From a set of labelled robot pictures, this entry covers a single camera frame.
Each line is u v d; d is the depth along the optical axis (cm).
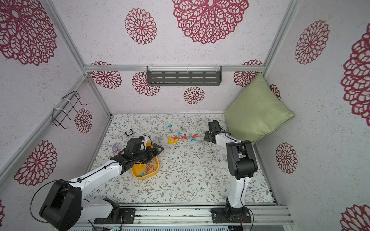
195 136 106
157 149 77
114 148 95
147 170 89
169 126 113
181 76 92
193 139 106
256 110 85
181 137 106
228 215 66
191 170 90
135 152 67
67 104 78
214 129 81
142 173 88
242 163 54
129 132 106
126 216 73
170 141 103
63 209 41
